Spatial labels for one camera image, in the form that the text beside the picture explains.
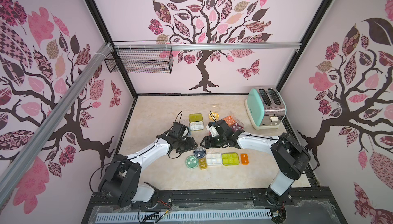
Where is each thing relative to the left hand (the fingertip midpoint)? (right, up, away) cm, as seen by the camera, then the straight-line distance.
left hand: (194, 149), depth 85 cm
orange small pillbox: (+24, +15, +18) cm, 34 cm away
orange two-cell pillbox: (+29, -6, +2) cm, 30 cm away
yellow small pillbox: (+5, -7, -2) cm, 9 cm away
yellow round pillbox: (+15, +19, +21) cm, 32 cm away
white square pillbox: (+11, -5, +1) cm, 13 cm away
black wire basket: (-35, +57, +9) cm, 67 cm away
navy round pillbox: (+3, -3, +4) cm, 6 cm away
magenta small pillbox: (+29, +11, +15) cm, 34 cm away
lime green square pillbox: (+21, -5, 0) cm, 21 cm away
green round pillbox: (-1, -7, 0) cm, 7 cm away
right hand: (+5, +3, +2) cm, 6 cm away
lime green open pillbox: (0, +14, +18) cm, 23 cm away
